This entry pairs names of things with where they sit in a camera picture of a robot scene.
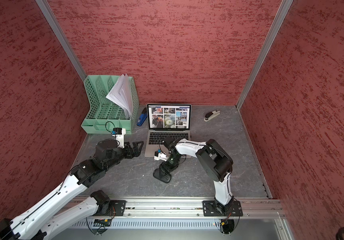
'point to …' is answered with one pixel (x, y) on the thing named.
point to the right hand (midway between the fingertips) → (165, 176)
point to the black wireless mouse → (164, 177)
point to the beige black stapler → (211, 115)
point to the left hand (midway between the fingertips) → (136, 146)
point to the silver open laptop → (166, 120)
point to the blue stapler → (142, 117)
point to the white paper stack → (121, 94)
